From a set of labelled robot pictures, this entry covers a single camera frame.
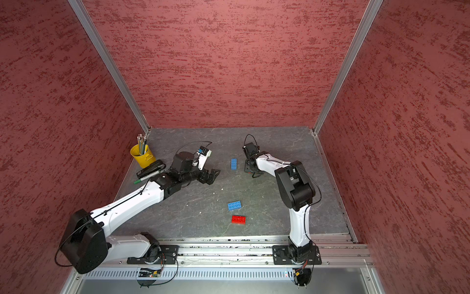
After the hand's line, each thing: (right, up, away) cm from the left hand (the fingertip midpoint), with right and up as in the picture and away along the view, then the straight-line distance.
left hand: (210, 169), depth 82 cm
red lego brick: (+13, -23, -1) cm, 27 cm away
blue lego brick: (+10, +1, +21) cm, 23 cm away
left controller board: (-25, -41, -10) cm, 49 cm away
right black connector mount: (+39, -43, -10) cm, 59 cm away
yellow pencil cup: (-38, +3, +13) cm, 40 cm away
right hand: (+21, -3, +18) cm, 28 cm away
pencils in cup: (-37, +13, +10) cm, 41 cm away
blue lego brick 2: (+11, -18, +4) cm, 22 cm away
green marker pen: (-38, -7, +14) cm, 41 cm away
